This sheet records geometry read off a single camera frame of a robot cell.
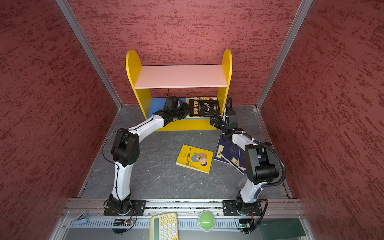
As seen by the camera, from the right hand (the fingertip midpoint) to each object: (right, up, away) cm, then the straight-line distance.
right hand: (214, 122), depth 96 cm
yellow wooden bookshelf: (-19, +19, +16) cm, 31 cm away
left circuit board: (-48, -49, -24) cm, 73 cm away
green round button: (-7, -47, -26) cm, 54 cm away
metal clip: (-67, -45, -26) cm, 85 cm away
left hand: (-14, +8, -2) cm, 16 cm away
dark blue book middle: (+8, -19, -3) cm, 21 cm away
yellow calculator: (-27, -48, -29) cm, 62 cm away
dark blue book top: (+15, -23, -7) cm, 28 cm away
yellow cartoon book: (-12, -22, -6) cm, 26 cm away
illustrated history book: (-7, +18, +11) cm, 22 cm away
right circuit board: (+12, -49, -25) cm, 56 cm away
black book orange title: (-6, +10, +2) cm, 12 cm away
